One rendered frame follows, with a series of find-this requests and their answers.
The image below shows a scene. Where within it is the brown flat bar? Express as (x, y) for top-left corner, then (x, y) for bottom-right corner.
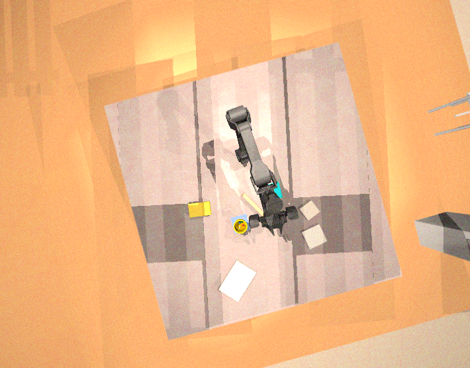
(242, 193), (263, 216)

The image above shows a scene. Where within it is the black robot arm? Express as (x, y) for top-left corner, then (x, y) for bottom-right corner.
(225, 105), (286, 230)

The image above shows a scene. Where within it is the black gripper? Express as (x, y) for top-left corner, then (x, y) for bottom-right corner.
(249, 204), (299, 236)

